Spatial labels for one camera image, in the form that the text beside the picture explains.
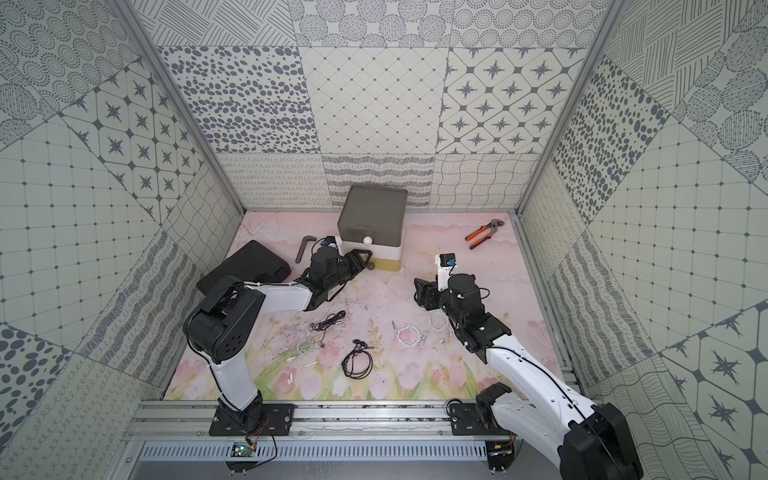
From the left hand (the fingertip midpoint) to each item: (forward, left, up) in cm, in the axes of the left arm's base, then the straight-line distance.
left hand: (369, 251), depth 93 cm
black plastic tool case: (-1, +39, -5) cm, 40 cm away
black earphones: (-18, +12, -12) cm, 24 cm away
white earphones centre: (-22, -12, -13) cm, 28 cm away
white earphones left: (-28, +17, -14) cm, 36 cm away
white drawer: (+1, -2, -1) cm, 3 cm away
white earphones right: (-17, -22, -13) cm, 31 cm away
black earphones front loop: (-30, +2, -14) cm, 33 cm away
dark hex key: (+14, +26, -11) cm, 32 cm away
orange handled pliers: (+22, -46, -11) cm, 52 cm away
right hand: (-13, -18, +3) cm, 22 cm away
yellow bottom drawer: (+2, -4, -9) cm, 10 cm away
